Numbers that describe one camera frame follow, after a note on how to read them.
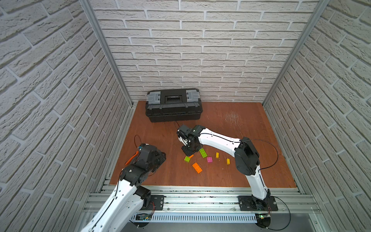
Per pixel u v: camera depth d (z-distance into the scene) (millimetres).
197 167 851
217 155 897
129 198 486
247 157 510
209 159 874
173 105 967
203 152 918
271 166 509
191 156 783
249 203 737
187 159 871
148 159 560
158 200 741
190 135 634
